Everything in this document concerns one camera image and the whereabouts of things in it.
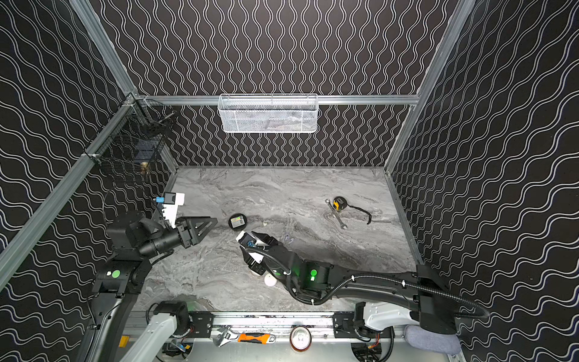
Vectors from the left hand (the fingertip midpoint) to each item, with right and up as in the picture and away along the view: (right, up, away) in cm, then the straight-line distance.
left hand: (216, 221), depth 61 cm
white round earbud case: (+13, -25, +22) cm, 36 cm away
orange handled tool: (+12, -39, +10) cm, 42 cm away
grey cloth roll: (+65, -39, +9) cm, 76 cm away
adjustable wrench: (0, -38, +10) cm, 40 cm away
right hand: (+8, -5, +6) cm, 11 cm away
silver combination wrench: (+43, -7, +39) cm, 58 cm away
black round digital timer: (-3, -5, +37) cm, 37 cm away
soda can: (+23, -33, +1) cm, 40 cm away
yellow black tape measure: (+43, +2, +42) cm, 60 cm away
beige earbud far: (+9, -6, +37) cm, 38 cm away
